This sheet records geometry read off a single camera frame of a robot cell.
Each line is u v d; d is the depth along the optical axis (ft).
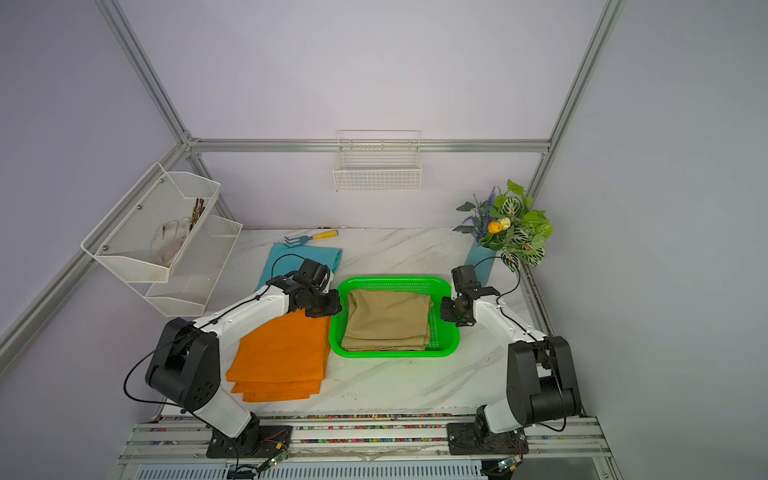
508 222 2.45
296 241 3.84
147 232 2.51
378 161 3.13
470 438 2.41
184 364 1.47
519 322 1.66
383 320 2.99
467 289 2.35
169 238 2.57
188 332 1.52
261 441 2.34
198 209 2.68
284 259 2.41
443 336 2.77
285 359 2.77
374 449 2.40
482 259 2.84
